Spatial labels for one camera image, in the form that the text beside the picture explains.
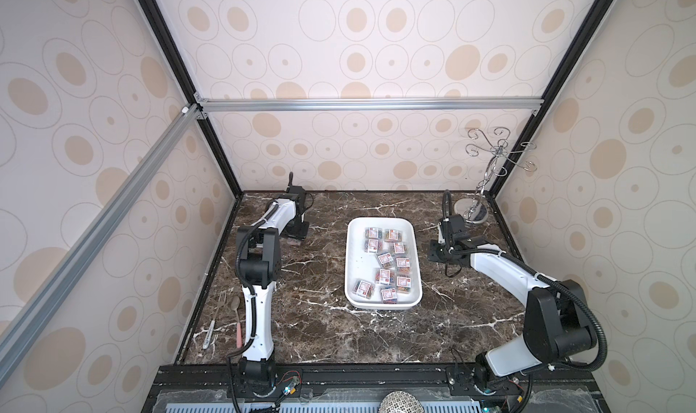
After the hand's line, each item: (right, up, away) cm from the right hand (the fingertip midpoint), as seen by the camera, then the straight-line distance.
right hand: (443, 251), depth 92 cm
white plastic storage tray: (-28, -6, +5) cm, 29 cm away
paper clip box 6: (-13, -5, +3) cm, 14 cm away
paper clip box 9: (-14, -10, -2) cm, 17 cm away
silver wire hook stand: (+19, +15, +18) cm, 30 cm away
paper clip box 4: (-13, 0, +8) cm, 15 cm away
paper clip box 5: (-19, -3, +3) cm, 20 cm away
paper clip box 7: (-27, -12, -3) cm, 30 cm away
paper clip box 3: (-23, +1, +8) cm, 24 cm away
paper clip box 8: (-20, -9, 0) cm, 22 cm away
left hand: (-50, +6, +11) cm, 52 cm away
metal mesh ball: (-19, -35, -23) cm, 46 cm away
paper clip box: (-23, +6, +11) cm, 26 cm away
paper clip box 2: (-16, +5, +11) cm, 20 cm away
